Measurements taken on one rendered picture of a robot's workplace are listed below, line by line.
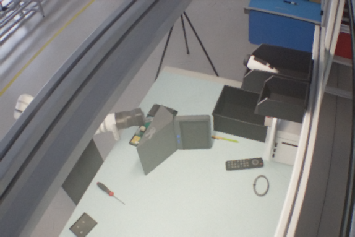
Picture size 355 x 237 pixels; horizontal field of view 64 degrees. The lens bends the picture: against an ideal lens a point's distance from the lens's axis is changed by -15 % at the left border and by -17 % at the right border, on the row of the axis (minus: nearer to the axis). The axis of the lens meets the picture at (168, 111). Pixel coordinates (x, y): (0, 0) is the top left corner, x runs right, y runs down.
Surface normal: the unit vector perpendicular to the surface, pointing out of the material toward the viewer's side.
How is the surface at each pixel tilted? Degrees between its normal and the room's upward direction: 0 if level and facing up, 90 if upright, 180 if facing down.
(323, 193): 0
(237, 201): 0
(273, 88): 90
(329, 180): 0
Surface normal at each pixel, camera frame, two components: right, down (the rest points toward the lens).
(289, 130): -0.12, -0.67
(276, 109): -0.40, 0.71
